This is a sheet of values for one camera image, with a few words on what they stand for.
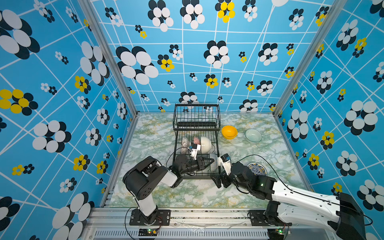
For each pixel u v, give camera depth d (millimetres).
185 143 891
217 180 670
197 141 900
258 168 873
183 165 684
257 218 728
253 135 1031
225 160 655
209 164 788
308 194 471
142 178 481
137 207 572
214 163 800
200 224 722
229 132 1056
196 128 1081
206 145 909
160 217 724
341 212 410
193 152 789
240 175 561
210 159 805
